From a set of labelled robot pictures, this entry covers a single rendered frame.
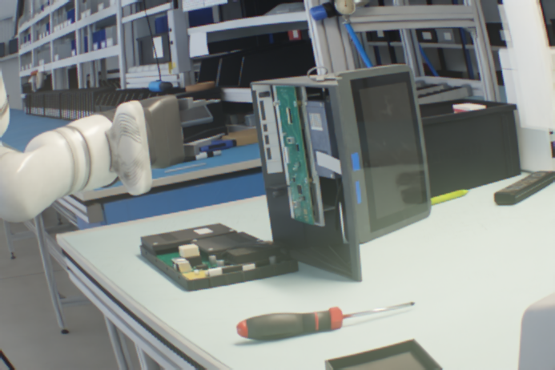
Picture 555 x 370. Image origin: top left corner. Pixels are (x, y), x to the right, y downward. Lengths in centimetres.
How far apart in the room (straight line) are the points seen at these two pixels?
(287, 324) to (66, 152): 27
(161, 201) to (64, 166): 181
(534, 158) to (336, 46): 132
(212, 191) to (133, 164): 181
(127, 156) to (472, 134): 70
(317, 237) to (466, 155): 34
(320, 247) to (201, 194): 150
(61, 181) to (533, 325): 68
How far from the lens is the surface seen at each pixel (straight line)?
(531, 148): 171
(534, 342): 49
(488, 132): 168
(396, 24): 302
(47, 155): 105
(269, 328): 102
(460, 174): 165
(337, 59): 293
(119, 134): 111
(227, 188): 292
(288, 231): 142
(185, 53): 395
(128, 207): 285
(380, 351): 91
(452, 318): 100
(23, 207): 101
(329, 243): 142
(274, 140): 140
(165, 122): 121
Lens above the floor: 129
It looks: 8 degrees down
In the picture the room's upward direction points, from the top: 8 degrees counter-clockwise
